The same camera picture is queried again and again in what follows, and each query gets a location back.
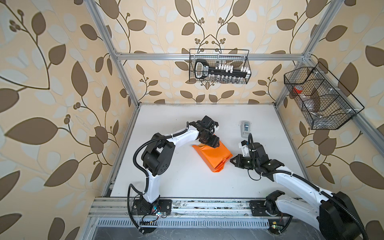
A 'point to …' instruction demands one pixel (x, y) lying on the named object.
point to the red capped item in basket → (298, 89)
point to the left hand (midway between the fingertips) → (217, 143)
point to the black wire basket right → (325, 103)
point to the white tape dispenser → (245, 128)
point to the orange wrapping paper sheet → (215, 157)
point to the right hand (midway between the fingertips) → (231, 162)
